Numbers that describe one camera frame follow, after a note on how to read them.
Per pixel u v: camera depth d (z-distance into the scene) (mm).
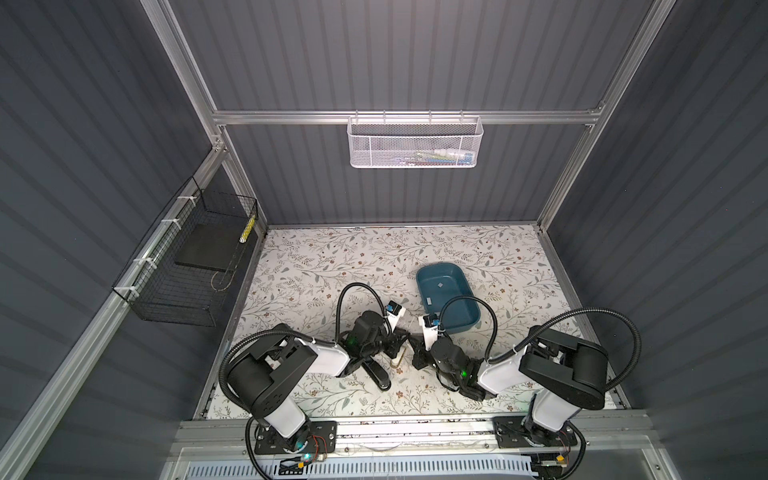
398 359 826
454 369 680
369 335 708
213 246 754
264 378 457
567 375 458
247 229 812
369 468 771
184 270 724
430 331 767
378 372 795
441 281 1031
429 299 987
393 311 787
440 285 1020
